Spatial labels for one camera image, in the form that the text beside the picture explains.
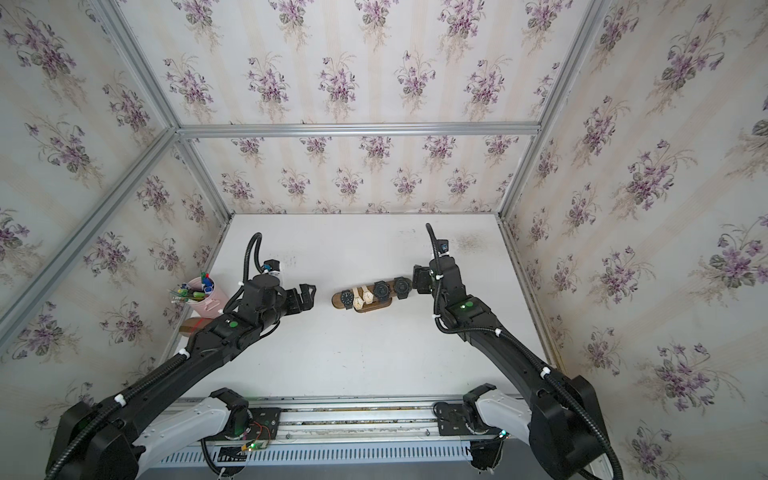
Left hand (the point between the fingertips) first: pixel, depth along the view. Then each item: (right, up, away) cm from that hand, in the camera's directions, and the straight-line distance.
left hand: (305, 290), depth 82 cm
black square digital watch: (+21, -1, +6) cm, 22 cm away
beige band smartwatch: (+17, -2, +5) cm, 18 cm away
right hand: (+36, +7, +1) cm, 37 cm away
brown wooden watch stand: (+8, -4, +5) cm, 10 cm away
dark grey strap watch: (+11, -3, +6) cm, 13 cm away
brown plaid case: (-35, -11, +4) cm, 37 cm away
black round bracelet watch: (+28, 0, +8) cm, 29 cm away
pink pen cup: (-29, -2, +2) cm, 30 cm away
